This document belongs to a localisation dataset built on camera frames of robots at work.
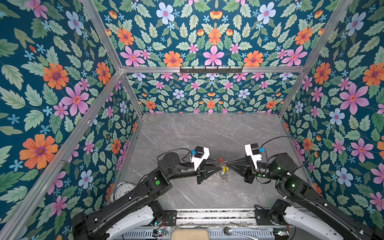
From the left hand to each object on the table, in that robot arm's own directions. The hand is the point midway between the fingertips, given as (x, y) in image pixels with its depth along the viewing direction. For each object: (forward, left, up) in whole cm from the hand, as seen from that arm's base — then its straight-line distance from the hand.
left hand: (221, 166), depth 54 cm
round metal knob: (-18, -4, -33) cm, 38 cm away
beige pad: (-18, +14, -31) cm, 39 cm away
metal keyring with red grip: (+1, -2, -6) cm, 6 cm away
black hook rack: (+64, -2, +1) cm, 64 cm away
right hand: (+2, -3, -2) cm, 4 cm away
